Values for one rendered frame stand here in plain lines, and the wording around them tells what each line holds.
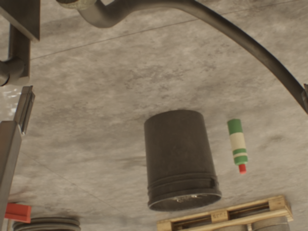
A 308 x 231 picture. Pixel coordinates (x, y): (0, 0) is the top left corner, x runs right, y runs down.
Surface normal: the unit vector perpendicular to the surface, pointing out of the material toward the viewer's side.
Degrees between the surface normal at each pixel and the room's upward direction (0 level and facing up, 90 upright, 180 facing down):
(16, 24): 0
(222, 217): 90
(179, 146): 93
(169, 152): 93
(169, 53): 0
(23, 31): 0
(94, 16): 15
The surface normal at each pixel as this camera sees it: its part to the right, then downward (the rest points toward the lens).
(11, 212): -0.22, -0.35
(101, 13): 0.75, 0.49
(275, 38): 0.12, 0.91
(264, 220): -0.50, -0.28
